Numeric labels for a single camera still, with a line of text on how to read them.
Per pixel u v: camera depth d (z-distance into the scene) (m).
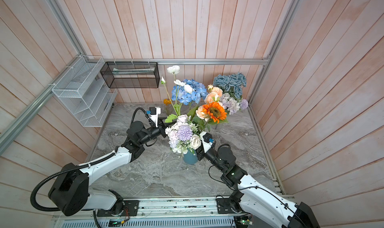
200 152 0.63
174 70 0.63
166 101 1.15
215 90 0.74
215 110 0.60
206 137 0.58
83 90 0.72
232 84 0.80
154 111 0.65
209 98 0.70
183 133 0.57
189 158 0.85
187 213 0.73
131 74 1.04
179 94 0.63
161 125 0.65
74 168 0.45
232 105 0.80
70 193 0.41
